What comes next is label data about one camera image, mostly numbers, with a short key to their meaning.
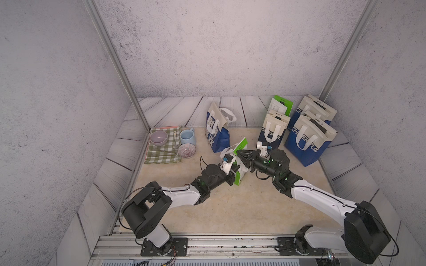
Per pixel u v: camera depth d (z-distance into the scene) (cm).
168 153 108
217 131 96
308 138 91
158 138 112
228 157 70
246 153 74
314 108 98
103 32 77
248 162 69
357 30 76
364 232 40
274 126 89
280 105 98
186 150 107
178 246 73
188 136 111
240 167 81
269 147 75
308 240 61
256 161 68
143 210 45
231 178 73
